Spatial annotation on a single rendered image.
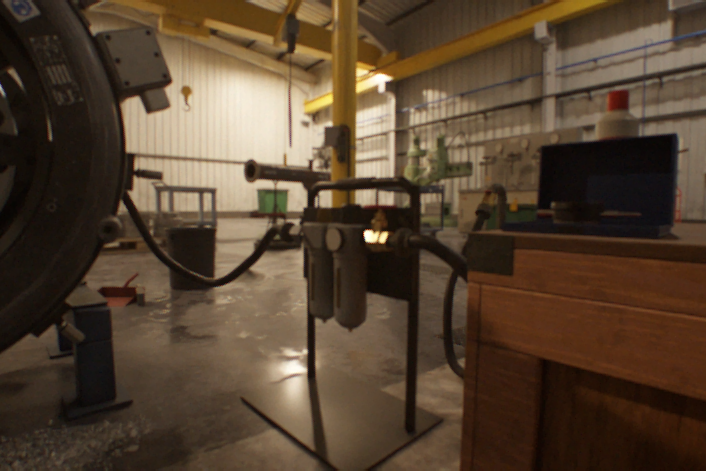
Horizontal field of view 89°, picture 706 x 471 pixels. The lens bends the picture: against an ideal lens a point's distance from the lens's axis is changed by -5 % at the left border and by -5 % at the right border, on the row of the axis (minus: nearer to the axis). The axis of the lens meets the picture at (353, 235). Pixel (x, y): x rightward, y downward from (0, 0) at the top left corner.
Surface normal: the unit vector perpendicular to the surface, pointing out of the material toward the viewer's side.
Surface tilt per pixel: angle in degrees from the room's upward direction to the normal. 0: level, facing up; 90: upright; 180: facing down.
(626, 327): 90
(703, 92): 90
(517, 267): 90
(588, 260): 90
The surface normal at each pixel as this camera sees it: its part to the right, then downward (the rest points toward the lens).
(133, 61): 0.69, 0.06
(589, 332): -0.73, 0.04
